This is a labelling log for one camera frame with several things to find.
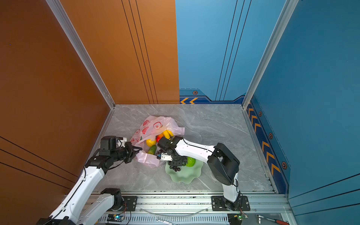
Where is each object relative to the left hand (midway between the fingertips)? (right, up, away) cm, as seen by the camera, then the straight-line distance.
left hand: (143, 146), depth 79 cm
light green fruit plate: (+24, -17, +4) cm, 30 cm away
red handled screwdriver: (+70, -35, -11) cm, 79 cm away
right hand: (+20, -9, +7) cm, 23 cm away
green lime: (+27, -10, +2) cm, 29 cm away
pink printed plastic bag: (+1, +10, +10) cm, 14 cm away
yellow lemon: (+1, -1, +13) cm, 13 cm away
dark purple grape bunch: (+18, -14, +2) cm, 23 cm away
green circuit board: (-12, -35, -8) cm, 38 cm away
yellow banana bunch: (+12, +5, +15) cm, 20 cm away
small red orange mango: (+7, +4, +11) cm, 13 cm away
